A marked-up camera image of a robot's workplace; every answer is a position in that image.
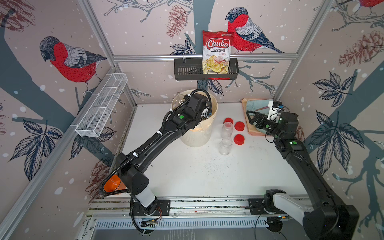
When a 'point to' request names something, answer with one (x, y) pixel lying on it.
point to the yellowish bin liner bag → (204, 124)
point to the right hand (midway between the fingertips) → (251, 112)
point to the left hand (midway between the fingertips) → (186, 95)
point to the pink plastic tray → (252, 130)
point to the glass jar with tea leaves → (227, 131)
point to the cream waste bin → (201, 136)
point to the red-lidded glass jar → (224, 148)
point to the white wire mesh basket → (93, 120)
